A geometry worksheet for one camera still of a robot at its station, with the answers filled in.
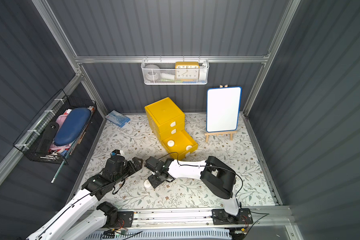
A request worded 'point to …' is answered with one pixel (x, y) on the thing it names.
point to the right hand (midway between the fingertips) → (157, 177)
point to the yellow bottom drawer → (179, 144)
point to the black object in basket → (47, 138)
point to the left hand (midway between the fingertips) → (136, 163)
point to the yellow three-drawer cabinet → (166, 118)
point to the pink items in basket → (59, 119)
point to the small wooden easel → (230, 133)
